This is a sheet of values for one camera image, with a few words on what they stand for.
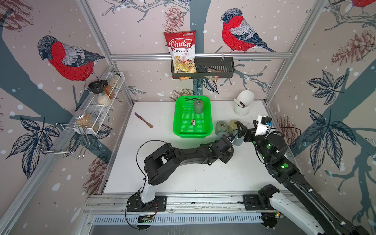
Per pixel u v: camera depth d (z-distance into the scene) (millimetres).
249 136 617
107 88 761
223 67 951
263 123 580
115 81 849
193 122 1070
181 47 816
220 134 944
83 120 600
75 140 689
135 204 726
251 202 728
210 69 923
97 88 684
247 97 1078
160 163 499
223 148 659
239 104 1065
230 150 670
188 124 1072
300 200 473
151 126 1067
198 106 1104
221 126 951
